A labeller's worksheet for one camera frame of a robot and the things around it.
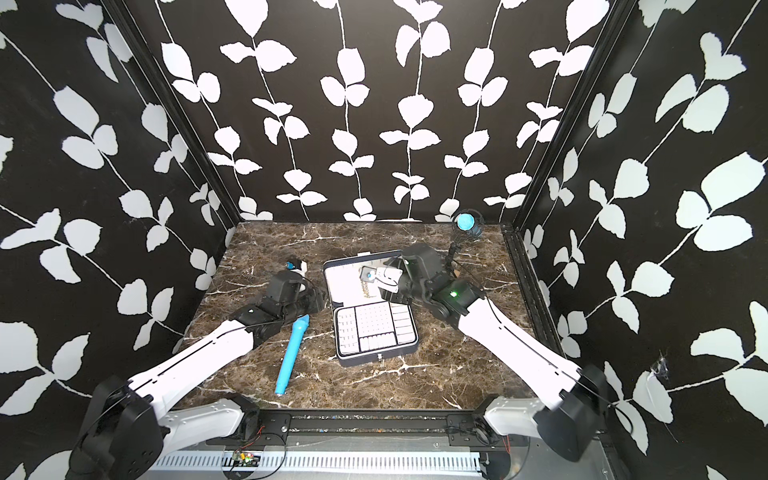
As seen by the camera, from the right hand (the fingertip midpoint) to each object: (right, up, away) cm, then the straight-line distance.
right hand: (383, 264), depth 74 cm
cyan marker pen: (-26, -19, +13) cm, 35 cm away
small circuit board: (-33, -47, -3) cm, 58 cm away
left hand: (-18, -7, +10) cm, 22 cm away
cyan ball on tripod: (+24, +12, +11) cm, 29 cm away
